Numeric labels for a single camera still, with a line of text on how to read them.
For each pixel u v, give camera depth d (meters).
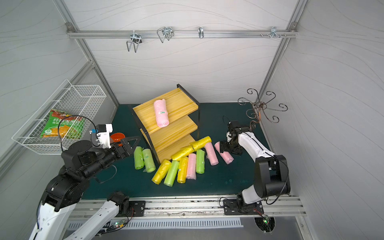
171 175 0.82
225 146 0.80
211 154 0.90
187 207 0.75
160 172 0.82
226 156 0.88
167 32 0.75
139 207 0.74
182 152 0.90
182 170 0.82
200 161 0.86
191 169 0.84
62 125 0.63
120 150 0.51
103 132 0.51
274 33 0.77
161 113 0.65
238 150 0.72
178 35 0.79
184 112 0.71
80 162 0.41
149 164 0.84
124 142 0.51
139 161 0.86
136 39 0.78
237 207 0.73
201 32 0.78
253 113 1.22
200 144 0.93
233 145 0.75
